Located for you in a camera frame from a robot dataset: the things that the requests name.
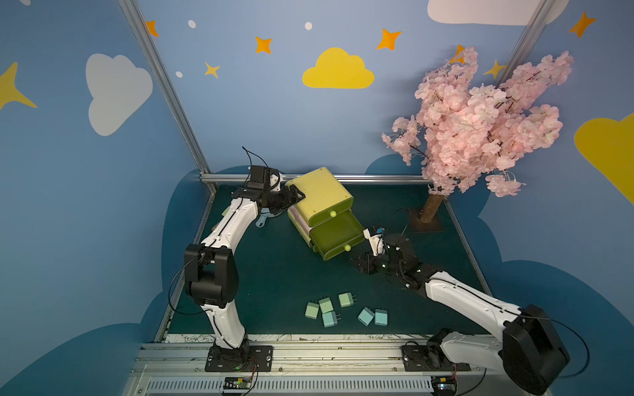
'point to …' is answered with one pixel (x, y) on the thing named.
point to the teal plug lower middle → (329, 319)
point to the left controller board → (237, 383)
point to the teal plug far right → (380, 317)
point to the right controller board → (443, 384)
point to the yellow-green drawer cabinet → (322, 190)
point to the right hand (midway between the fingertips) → (357, 254)
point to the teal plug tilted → (366, 316)
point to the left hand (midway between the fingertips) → (297, 196)
